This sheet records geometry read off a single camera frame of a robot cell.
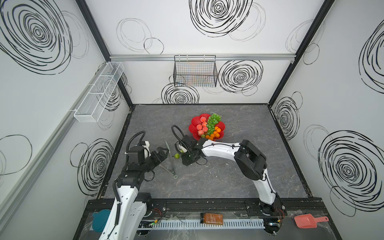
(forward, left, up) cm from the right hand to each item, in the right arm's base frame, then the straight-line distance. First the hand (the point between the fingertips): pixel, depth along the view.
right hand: (184, 162), depth 89 cm
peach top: (+25, -9, +2) cm, 27 cm away
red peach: (+31, -11, +3) cm, 34 cm away
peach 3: (+22, -10, +1) cm, 24 cm away
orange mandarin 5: (+19, -18, +1) cm, 26 cm away
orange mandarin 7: (+16, -17, +2) cm, 23 cm away
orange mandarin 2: (+22, -22, +3) cm, 31 cm away
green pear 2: (+18, -11, +1) cm, 22 cm away
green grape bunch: (+29, -18, +6) cm, 35 cm away
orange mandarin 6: (+18, -14, +1) cm, 23 cm away
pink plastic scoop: (-27, -60, -1) cm, 66 cm away
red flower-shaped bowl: (+31, -6, +2) cm, 31 cm away
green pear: (+1, +1, +13) cm, 13 cm away
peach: (+28, -12, +2) cm, 30 cm away
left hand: (-1, +10, +13) cm, 17 cm away
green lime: (+3, +5, +2) cm, 6 cm away
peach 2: (+24, -13, +2) cm, 27 cm away
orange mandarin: (+24, -20, +2) cm, 32 cm away
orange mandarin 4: (+19, -21, +2) cm, 28 cm away
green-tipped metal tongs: (-8, +5, -1) cm, 9 cm away
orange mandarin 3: (+21, -19, +1) cm, 29 cm away
